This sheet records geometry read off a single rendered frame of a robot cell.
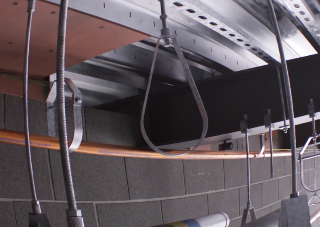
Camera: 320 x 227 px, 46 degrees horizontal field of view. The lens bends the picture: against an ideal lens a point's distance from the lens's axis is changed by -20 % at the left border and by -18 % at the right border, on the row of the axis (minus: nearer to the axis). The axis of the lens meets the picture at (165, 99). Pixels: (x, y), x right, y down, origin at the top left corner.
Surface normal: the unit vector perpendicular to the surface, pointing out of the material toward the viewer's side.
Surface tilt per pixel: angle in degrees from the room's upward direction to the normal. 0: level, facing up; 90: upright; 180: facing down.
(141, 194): 90
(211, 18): 180
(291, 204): 57
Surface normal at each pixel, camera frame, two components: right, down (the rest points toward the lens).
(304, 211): -0.14, -0.69
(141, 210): 0.83, -0.19
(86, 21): 0.09, 0.97
